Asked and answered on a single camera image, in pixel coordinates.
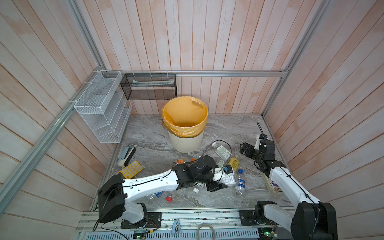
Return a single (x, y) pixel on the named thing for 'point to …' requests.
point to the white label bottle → (229, 179)
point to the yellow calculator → (131, 171)
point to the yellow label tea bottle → (235, 162)
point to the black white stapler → (127, 156)
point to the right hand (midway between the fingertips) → (246, 146)
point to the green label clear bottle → (222, 152)
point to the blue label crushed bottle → (156, 195)
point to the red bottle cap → (168, 199)
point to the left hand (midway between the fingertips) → (222, 182)
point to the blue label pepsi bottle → (241, 185)
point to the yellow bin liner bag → (184, 116)
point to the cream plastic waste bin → (187, 145)
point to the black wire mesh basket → (145, 86)
